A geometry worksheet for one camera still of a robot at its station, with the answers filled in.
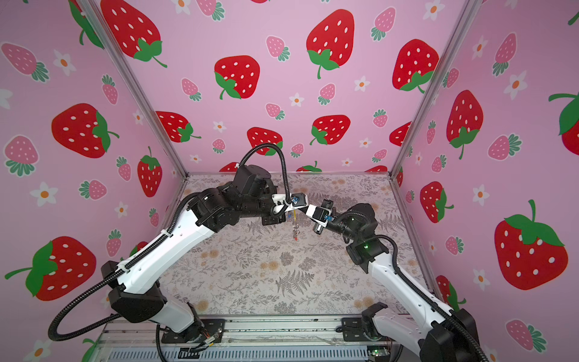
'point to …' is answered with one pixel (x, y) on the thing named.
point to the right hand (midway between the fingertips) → (298, 202)
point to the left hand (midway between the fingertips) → (292, 200)
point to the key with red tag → (295, 231)
